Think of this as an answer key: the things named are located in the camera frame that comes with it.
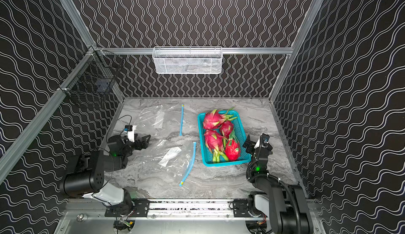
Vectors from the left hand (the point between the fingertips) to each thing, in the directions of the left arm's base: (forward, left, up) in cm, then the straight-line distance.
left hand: (146, 133), depth 92 cm
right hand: (-1, -64, +4) cm, 64 cm away
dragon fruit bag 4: (-7, -50, +1) cm, 50 cm away
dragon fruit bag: (+9, -39, +7) cm, 40 cm away
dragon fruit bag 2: (+7, -47, 0) cm, 47 cm away
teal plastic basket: (-9, -57, -2) cm, 57 cm away
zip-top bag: (+15, -4, -6) cm, 16 cm away
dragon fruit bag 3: (-4, -40, +1) cm, 40 cm away
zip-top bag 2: (-16, -18, +2) cm, 25 cm away
